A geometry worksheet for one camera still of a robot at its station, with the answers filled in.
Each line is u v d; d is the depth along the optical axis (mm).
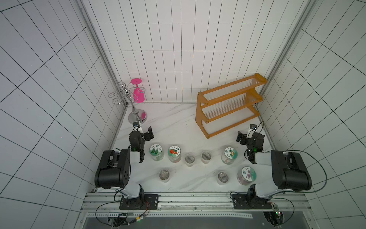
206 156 835
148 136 838
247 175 743
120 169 455
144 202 709
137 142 711
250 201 670
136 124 795
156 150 833
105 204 644
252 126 813
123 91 890
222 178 760
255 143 713
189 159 831
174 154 818
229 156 812
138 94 1002
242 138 833
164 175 768
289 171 459
